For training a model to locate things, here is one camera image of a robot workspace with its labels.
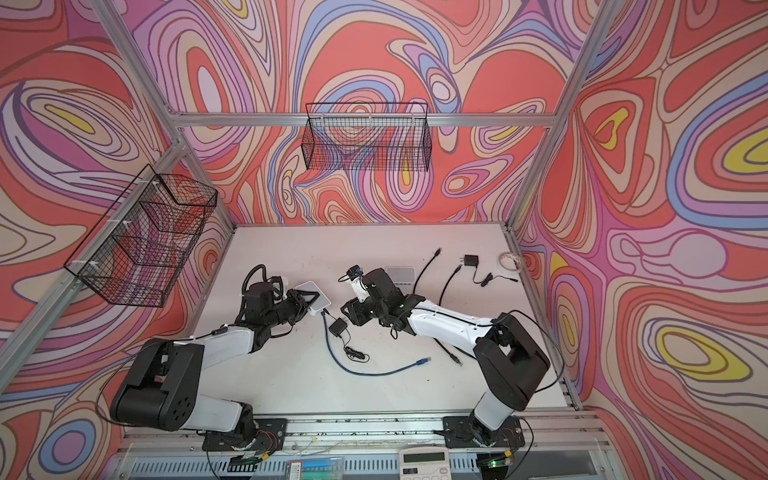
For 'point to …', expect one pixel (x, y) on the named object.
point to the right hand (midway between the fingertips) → (352, 311)
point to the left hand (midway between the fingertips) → (322, 294)
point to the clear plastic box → (319, 468)
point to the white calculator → (424, 463)
